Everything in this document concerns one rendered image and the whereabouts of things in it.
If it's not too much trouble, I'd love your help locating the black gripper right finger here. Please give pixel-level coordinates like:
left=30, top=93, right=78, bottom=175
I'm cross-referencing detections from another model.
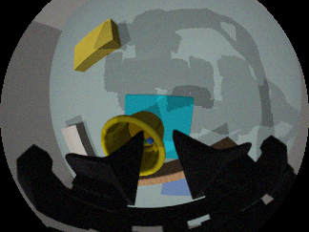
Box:
left=173, top=130, right=252, bottom=200

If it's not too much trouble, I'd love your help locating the brown wooden bar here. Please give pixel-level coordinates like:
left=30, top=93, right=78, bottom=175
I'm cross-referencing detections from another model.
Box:
left=138, top=136, right=238, bottom=186

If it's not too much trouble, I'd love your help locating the yellow cup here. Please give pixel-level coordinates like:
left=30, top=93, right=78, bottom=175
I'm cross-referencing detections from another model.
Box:
left=100, top=111, right=166, bottom=177

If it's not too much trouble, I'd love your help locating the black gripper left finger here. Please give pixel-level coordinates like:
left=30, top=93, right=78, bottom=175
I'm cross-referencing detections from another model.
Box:
left=65, top=131, right=144, bottom=205

